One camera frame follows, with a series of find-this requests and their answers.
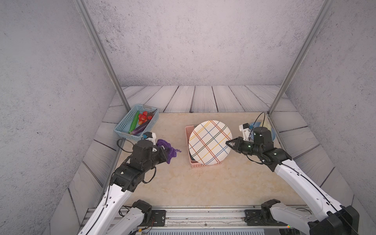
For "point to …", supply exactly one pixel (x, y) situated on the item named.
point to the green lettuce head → (265, 123)
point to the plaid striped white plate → (207, 142)
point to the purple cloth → (172, 152)
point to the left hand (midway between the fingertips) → (172, 149)
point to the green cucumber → (134, 123)
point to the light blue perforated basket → (122, 127)
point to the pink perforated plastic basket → (193, 164)
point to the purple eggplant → (139, 129)
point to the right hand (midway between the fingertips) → (226, 142)
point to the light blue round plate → (257, 124)
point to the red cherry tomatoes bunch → (143, 117)
